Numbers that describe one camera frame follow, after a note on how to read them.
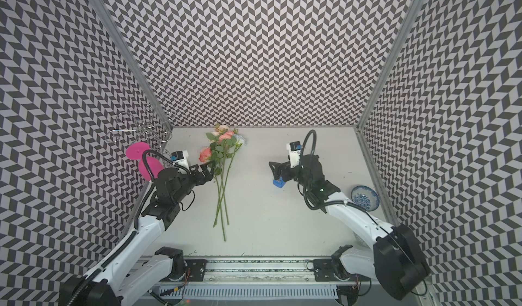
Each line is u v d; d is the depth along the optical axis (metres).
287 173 0.70
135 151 0.69
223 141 1.05
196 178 0.71
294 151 0.68
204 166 0.71
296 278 0.73
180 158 0.69
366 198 0.89
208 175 0.72
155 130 1.15
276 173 0.72
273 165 0.77
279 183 0.94
